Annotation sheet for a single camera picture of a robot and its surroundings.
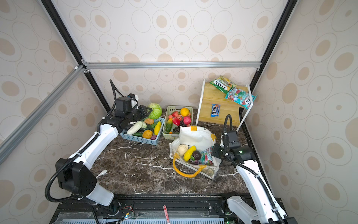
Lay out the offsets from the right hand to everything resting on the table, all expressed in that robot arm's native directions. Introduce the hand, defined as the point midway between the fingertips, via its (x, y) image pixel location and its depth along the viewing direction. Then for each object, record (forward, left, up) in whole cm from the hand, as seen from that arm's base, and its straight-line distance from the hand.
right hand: (214, 150), depth 77 cm
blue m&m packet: (+31, -5, 0) cm, 32 cm away
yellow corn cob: (+25, +36, -12) cm, 46 cm away
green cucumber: (+19, +49, -11) cm, 54 cm away
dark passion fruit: (+2, +9, -9) cm, 13 cm away
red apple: (+31, +22, -11) cm, 40 cm away
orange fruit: (+39, +16, -9) cm, 43 cm away
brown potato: (+30, +43, -9) cm, 53 cm away
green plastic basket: (+45, +28, -13) cm, 54 cm away
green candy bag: (+33, -7, +20) cm, 39 cm away
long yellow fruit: (+4, +14, -10) cm, 18 cm away
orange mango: (+17, +41, -7) cm, 45 cm away
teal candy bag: (-1, +4, -9) cm, 9 cm away
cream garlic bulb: (+7, +18, -11) cm, 22 cm away
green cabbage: (+19, +32, +12) cm, 39 cm away
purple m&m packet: (-2, +10, -12) cm, 16 cm away
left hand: (+19, +33, +15) cm, 41 cm away
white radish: (+22, +50, -6) cm, 55 cm away
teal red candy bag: (+23, -16, +18) cm, 33 cm away
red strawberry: (+41, +24, -13) cm, 49 cm away
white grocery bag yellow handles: (+11, +5, -5) cm, 13 cm away
